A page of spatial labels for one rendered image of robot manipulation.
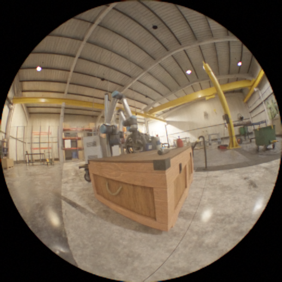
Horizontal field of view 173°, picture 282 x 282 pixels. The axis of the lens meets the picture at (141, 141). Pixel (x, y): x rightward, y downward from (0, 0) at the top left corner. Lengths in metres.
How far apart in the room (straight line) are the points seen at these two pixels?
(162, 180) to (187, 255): 0.43
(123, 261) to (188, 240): 0.34
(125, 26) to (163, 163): 8.17
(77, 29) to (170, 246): 8.93
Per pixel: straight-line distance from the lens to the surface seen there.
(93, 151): 1.74
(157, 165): 0.39
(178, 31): 9.10
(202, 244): 0.61
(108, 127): 1.55
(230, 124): 4.27
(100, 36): 8.31
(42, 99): 10.38
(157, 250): 0.59
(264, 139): 2.77
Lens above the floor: 0.52
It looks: 5 degrees up
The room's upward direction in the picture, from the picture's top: 7 degrees counter-clockwise
